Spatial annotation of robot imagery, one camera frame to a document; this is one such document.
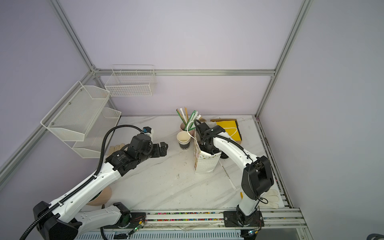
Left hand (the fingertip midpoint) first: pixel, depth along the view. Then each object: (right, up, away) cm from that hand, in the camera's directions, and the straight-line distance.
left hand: (159, 147), depth 76 cm
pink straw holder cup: (+17, +7, +25) cm, 31 cm away
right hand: (+23, -6, +7) cm, 25 cm away
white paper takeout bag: (+24, -8, +2) cm, 25 cm away
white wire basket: (-23, +41, +19) cm, 51 cm away
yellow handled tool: (+45, -28, +6) cm, 53 cm away
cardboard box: (+36, +16, +36) cm, 54 cm away
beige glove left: (-37, -4, +25) cm, 45 cm away
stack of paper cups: (+11, +3, +18) cm, 22 cm away
